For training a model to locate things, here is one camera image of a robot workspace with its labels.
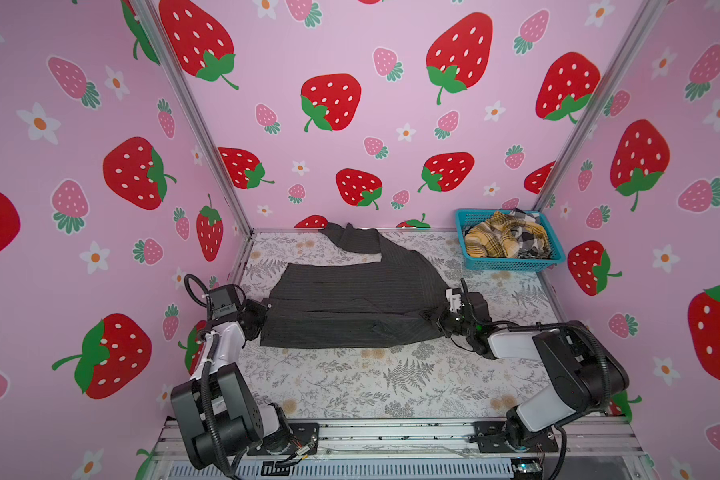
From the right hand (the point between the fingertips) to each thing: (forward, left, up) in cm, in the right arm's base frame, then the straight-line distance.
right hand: (418, 312), depth 90 cm
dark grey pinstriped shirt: (+6, +22, -6) cm, 23 cm away
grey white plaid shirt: (+29, -38, +5) cm, 48 cm away
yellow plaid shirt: (+32, -26, +3) cm, 41 cm away
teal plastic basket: (+45, -19, +2) cm, 48 cm away
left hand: (-6, +47, +3) cm, 47 cm away
